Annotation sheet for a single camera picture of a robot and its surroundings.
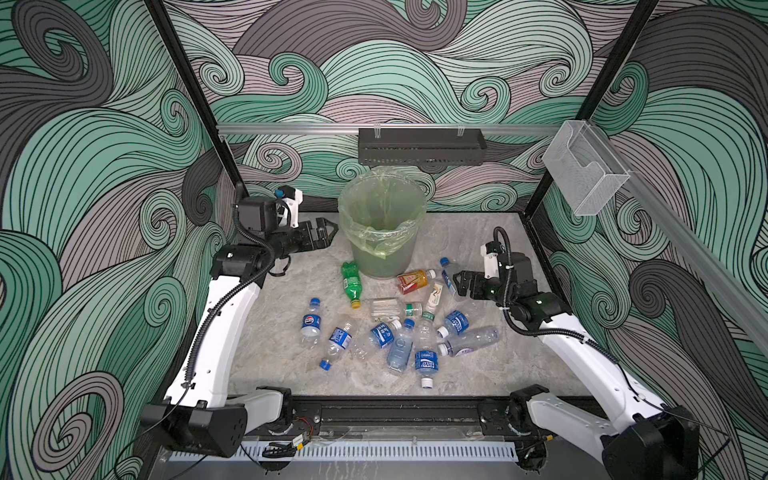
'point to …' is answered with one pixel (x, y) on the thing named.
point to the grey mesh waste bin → (374, 266)
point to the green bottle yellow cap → (352, 282)
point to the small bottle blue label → (457, 323)
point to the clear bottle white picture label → (434, 296)
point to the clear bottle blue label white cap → (381, 335)
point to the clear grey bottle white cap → (469, 341)
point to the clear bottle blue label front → (427, 359)
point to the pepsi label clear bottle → (311, 325)
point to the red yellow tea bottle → (414, 280)
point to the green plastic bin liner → (381, 208)
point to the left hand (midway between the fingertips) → (325, 225)
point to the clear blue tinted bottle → (401, 347)
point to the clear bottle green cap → (391, 308)
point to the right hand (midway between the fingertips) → (469, 277)
